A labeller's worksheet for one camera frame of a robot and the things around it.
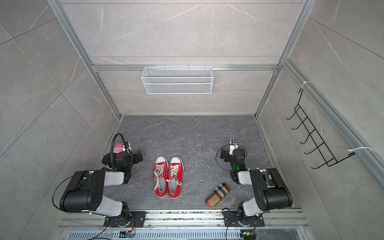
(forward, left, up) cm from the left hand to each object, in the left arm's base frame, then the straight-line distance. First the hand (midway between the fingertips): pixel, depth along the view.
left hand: (133, 149), depth 94 cm
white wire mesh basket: (+39, -29, +24) cm, 54 cm away
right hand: (-1, -64, 0) cm, 64 cm away
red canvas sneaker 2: (-16, -28, -1) cm, 32 cm away
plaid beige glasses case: (-29, -51, -3) cm, 59 cm away
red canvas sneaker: (-16, -20, +2) cm, 26 cm away
